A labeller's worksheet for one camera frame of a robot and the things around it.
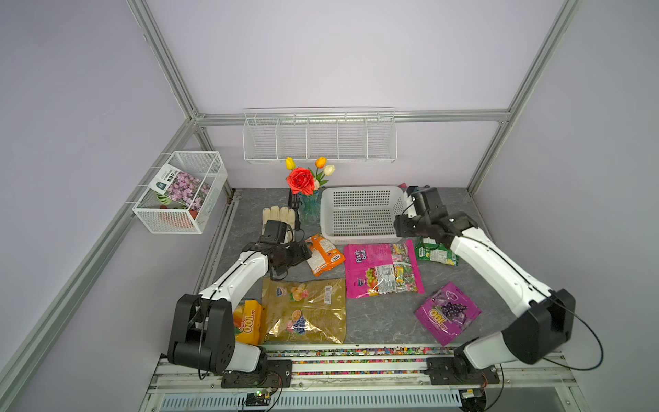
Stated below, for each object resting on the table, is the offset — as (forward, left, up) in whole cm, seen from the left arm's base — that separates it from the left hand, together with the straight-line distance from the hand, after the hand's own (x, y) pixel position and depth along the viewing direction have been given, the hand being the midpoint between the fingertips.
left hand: (304, 258), depth 87 cm
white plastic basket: (+25, -24, -10) cm, 36 cm away
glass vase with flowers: (+9, -3, +27) cm, 29 cm away
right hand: (+5, -33, +12) cm, 36 cm away
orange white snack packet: (+5, -7, -7) cm, 11 cm away
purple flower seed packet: (+12, +33, +25) cm, 43 cm away
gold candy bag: (-16, +1, -5) cm, 17 cm away
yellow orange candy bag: (-17, +18, -4) cm, 25 cm away
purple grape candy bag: (-21, -45, -4) cm, 50 cm away
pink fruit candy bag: (-4, -27, -5) cm, 27 cm away
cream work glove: (+28, +10, -9) cm, 31 cm away
